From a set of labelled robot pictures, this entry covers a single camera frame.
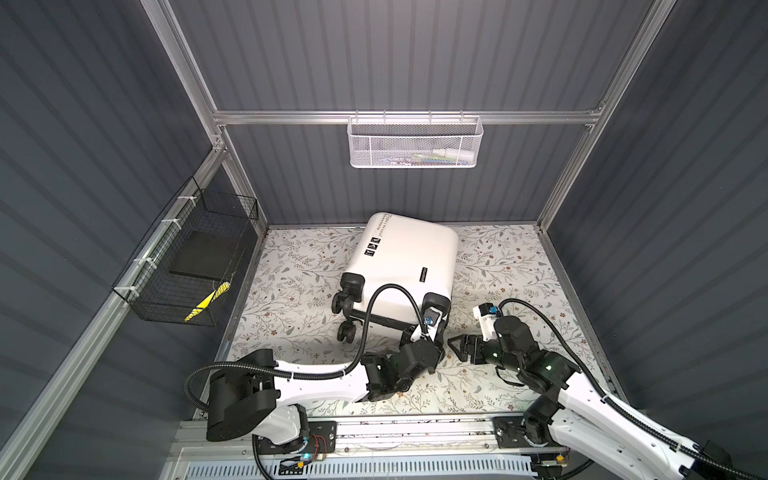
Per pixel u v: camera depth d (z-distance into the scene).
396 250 0.86
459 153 0.86
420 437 0.75
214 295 0.69
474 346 0.69
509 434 0.74
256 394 0.42
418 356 0.55
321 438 0.72
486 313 0.72
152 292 0.65
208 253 0.74
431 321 0.64
